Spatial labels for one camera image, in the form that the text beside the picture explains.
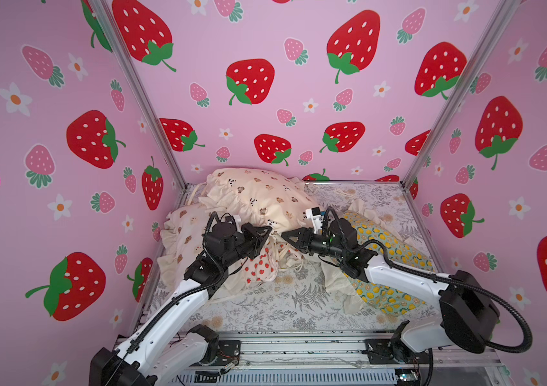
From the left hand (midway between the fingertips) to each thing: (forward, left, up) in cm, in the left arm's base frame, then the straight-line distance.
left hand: (275, 226), depth 72 cm
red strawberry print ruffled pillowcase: (-1, +1, -17) cm, 17 cm away
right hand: (-4, -1, -2) cm, 5 cm away
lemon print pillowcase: (-14, -38, -22) cm, 47 cm away
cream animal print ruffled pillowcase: (+12, -5, -4) cm, 13 cm away
